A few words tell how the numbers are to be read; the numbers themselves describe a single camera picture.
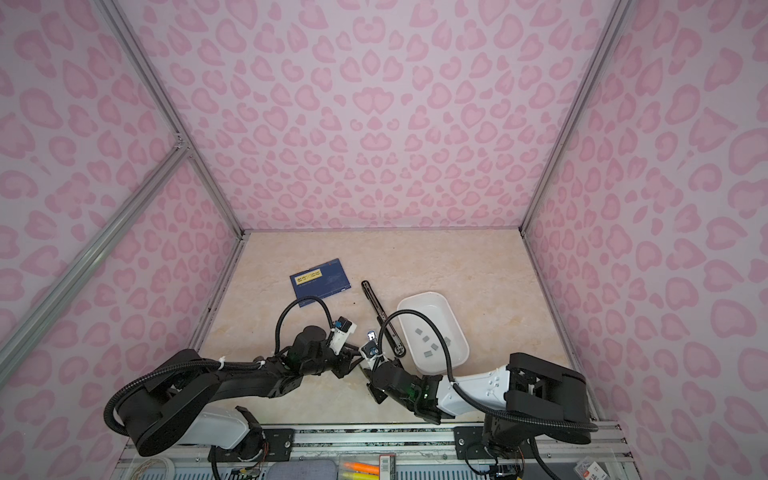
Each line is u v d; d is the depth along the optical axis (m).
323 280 1.04
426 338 0.92
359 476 0.69
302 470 0.68
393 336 0.92
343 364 0.76
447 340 0.64
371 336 0.90
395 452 0.72
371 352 0.70
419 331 0.93
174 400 0.43
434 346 0.90
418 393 0.62
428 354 0.88
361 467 0.70
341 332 0.77
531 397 0.44
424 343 0.91
